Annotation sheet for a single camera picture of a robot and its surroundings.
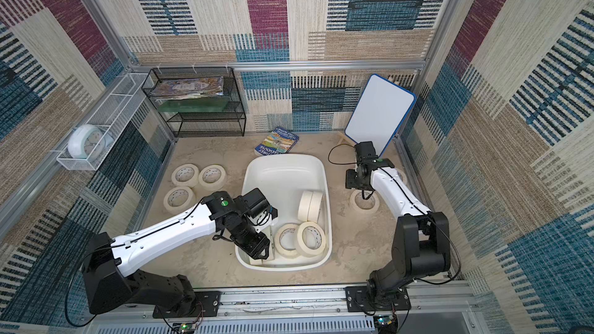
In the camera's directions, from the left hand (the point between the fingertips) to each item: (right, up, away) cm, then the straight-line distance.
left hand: (262, 251), depth 72 cm
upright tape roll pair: (+15, +12, +11) cm, 22 cm away
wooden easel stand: (+32, +36, +36) cm, 61 cm away
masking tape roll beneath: (+35, +10, +20) cm, 41 cm away
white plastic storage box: (+4, +19, +30) cm, 36 cm away
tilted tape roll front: (+12, -1, +6) cm, 13 cm away
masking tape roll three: (-40, +20, +33) cm, 56 cm away
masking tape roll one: (-28, +19, +32) cm, 47 cm away
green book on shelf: (-32, +49, +20) cm, 62 cm away
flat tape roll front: (+8, -4, +9) cm, 12 cm away
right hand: (+33, +20, +17) cm, 43 cm away
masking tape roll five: (-39, +11, +25) cm, 47 cm away
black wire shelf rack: (-24, +46, +49) cm, 72 cm away
